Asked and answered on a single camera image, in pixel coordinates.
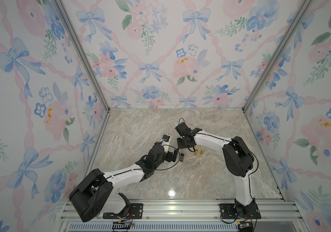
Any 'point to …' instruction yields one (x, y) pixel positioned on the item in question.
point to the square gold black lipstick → (181, 157)
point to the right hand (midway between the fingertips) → (182, 143)
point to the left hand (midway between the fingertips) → (172, 145)
